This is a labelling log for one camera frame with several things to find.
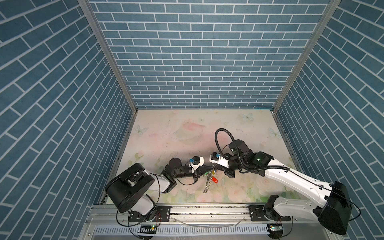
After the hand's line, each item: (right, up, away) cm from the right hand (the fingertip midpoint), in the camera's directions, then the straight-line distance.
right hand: (214, 165), depth 75 cm
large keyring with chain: (-2, -12, +9) cm, 15 cm away
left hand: (-2, -2, -1) cm, 3 cm away
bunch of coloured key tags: (+1, -11, +11) cm, 15 cm away
